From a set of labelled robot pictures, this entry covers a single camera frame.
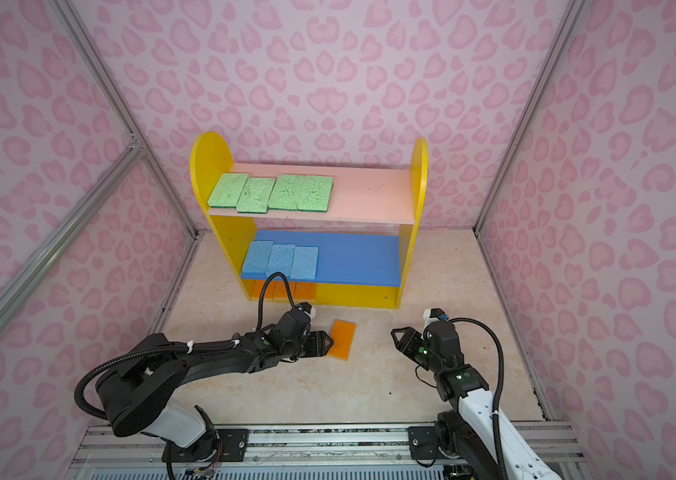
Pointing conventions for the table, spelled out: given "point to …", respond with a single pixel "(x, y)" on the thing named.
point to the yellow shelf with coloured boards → (341, 235)
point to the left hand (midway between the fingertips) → (330, 339)
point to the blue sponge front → (305, 262)
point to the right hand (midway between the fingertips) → (395, 333)
